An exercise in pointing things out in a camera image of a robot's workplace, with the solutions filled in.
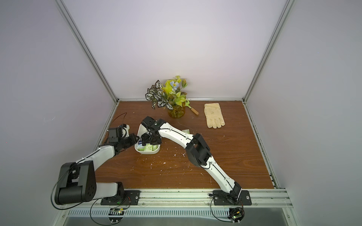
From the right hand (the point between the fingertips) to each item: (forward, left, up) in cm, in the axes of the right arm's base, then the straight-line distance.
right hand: (145, 142), depth 88 cm
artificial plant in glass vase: (+30, -14, +15) cm, 36 cm away
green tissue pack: (-3, -2, -2) cm, 4 cm away
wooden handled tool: (+40, -25, -6) cm, 48 cm away
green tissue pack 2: (-2, -6, -3) cm, 7 cm away
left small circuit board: (-36, +10, -8) cm, 38 cm away
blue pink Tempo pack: (-1, +3, -1) cm, 4 cm away
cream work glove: (+29, -47, -8) cm, 56 cm away
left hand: (+5, +5, 0) cm, 6 cm away
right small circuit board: (-35, -53, -9) cm, 64 cm away
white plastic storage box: (+10, +6, -3) cm, 12 cm away
